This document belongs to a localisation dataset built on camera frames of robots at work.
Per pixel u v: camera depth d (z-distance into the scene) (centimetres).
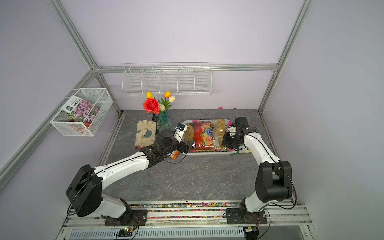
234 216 74
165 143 63
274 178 44
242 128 64
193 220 74
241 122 71
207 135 89
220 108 124
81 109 74
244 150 73
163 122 100
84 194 42
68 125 74
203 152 91
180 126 69
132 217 72
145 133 105
